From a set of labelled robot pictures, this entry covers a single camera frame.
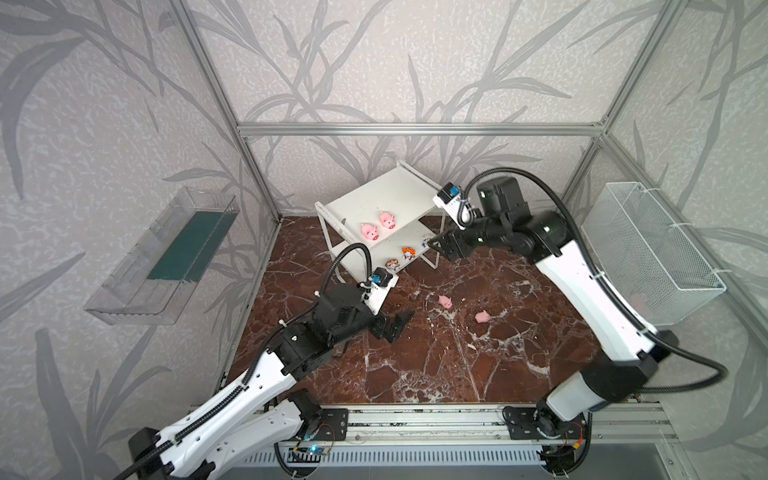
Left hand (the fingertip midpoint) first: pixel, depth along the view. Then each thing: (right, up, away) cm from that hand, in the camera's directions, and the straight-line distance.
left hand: (403, 295), depth 68 cm
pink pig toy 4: (+24, -11, +23) cm, 35 cm away
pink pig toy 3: (+13, -7, +25) cm, 29 cm away
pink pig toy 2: (-4, +18, +3) cm, 18 cm away
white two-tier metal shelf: (-1, +28, +23) cm, 36 cm away
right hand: (+9, +17, +1) cm, 19 cm away
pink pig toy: (-8, +15, +1) cm, 16 cm away
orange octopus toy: (+1, +9, +16) cm, 19 cm away
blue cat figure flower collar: (-3, +6, +14) cm, 16 cm away
